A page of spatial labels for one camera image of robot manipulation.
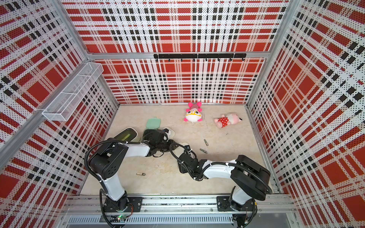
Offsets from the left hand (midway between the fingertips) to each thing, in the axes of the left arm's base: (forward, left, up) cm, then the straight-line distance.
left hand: (179, 144), depth 95 cm
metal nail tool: (+3, -19, -2) cm, 19 cm away
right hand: (-13, -5, 0) cm, 14 cm away
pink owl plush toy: (+23, -10, +6) cm, 26 cm away
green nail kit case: (+21, +23, -5) cm, 31 cm away
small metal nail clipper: (-19, +22, -1) cm, 29 cm away
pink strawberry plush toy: (+20, -38, +4) cm, 43 cm away
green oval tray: (+6, +35, +4) cm, 35 cm away
